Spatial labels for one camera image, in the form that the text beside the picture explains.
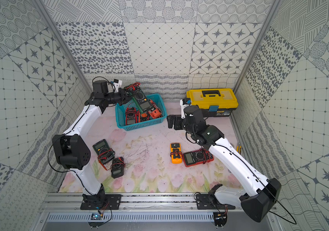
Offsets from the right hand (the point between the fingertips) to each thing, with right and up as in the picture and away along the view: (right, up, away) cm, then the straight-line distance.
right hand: (176, 118), depth 73 cm
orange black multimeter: (-23, 0, +33) cm, 40 cm away
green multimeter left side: (-44, -22, +15) cm, 52 cm away
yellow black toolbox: (+30, +10, +25) cm, 40 cm away
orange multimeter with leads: (-13, +4, +30) cm, 33 cm away
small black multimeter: (-34, -29, +9) cm, 45 cm away
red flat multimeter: (+13, -24, +15) cm, 31 cm away
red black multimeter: (-31, +1, +31) cm, 44 cm away
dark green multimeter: (-21, +12, +10) cm, 27 cm away
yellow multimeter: (+1, -22, +15) cm, 27 cm away
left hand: (-24, +15, +9) cm, 30 cm away
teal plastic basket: (-12, +14, +38) cm, 42 cm away
